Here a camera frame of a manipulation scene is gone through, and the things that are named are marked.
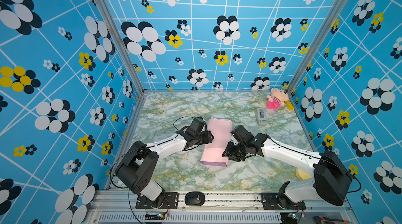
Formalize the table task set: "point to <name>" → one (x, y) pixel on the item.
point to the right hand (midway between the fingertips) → (223, 156)
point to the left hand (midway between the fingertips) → (212, 137)
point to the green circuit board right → (289, 216)
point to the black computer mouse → (194, 198)
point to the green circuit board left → (155, 216)
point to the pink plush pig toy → (279, 97)
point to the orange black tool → (330, 220)
